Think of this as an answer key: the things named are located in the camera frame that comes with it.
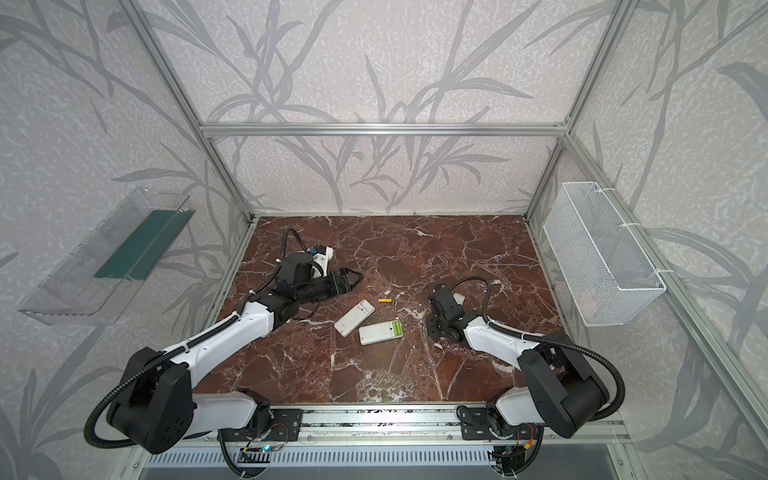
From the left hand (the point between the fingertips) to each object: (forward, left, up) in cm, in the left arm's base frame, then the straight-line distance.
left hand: (359, 272), depth 82 cm
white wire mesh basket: (-10, -54, +18) cm, 58 cm away
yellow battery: (+1, -6, -18) cm, 19 cm away
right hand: (-4, -22, -16) cm, 28 cm away
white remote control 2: (-10, -5, -19) cm, 22 cm away
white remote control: (-6, +3, -17) cm, 18 cm away
